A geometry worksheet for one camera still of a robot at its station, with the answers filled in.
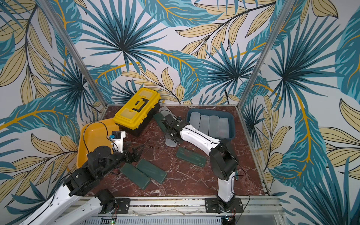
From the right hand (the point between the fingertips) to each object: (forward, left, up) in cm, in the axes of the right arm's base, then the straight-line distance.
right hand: (170, 135), depth 89 cm
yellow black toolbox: (+15, +21, +7) cm, 26 cm away
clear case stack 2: (-10, -1, +7) cm, 12 cm away
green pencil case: (-20, +21, -10) cm, 31 cm away
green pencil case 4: (+25, +11, -12) cm, 29 cm away
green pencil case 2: (-18, +12, -11) cm, 24 cm away
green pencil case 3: (-9, -12, -10) cm, 18 cm away
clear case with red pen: (+15, -25, -7) cm, 29 cm away
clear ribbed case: (+18, -18, -8) cm, 27 cm away
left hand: (-15, +15, +14) cm, 26 cm away
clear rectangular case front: (+13, -32, -9) cm, 35 cm away
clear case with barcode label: (+30, +5, -8) cm, 31 cm away
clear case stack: (+12, -39, -9) cm, 42 cm away
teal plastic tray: (+23, -41, -7) cm, 47 cm away
